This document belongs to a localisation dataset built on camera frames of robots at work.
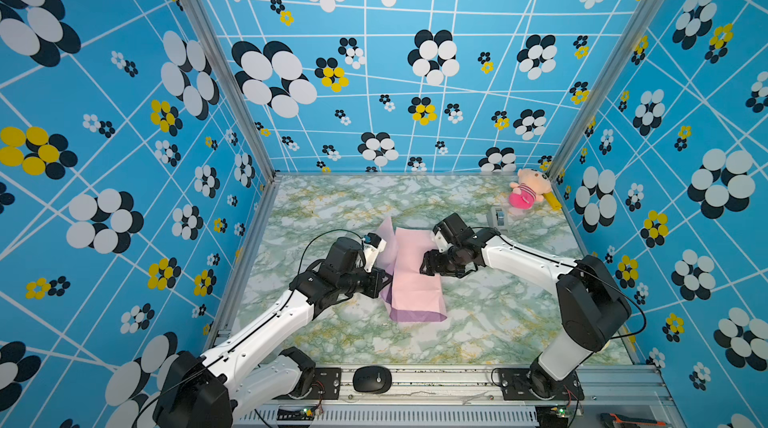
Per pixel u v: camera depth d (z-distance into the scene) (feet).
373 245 2.32
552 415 2.28
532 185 3.55
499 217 3.33
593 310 1.48
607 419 2.23
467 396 2.37
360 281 2.19
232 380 1.35
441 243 2.60
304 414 2.31
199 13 2.53
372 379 2.37
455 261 2.43
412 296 2.70
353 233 2.30
